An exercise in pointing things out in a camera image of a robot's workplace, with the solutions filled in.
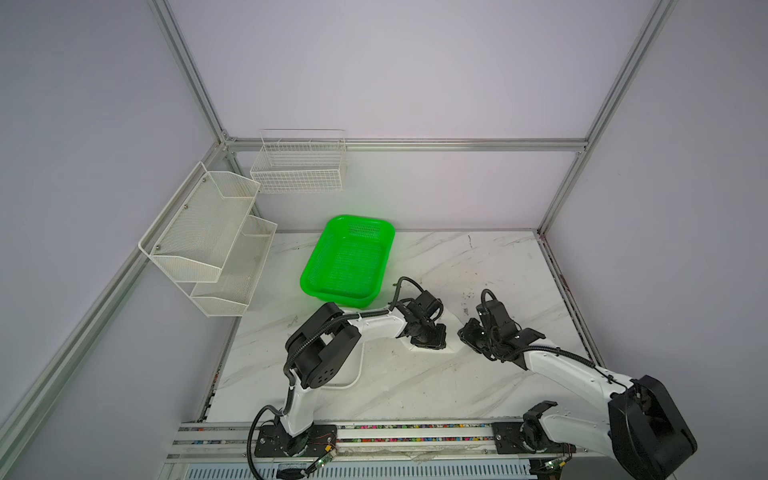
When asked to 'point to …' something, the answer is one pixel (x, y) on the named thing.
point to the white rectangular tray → (351, 371)
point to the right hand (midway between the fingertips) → (457, 331)
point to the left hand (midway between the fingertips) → (444, 346)
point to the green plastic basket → (346, 264)
